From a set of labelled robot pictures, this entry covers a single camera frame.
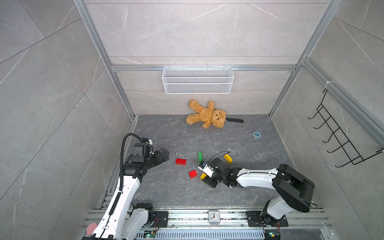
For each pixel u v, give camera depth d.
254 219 0.74
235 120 1.17
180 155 0.98
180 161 0.93
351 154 0.61
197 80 1.01
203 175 0.85
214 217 0.73
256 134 1.07
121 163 0.52
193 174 0.89
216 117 1.07
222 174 0.67
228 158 0.94
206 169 0.77
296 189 0.45
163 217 0.73
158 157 0.69
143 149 0.58
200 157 0.94
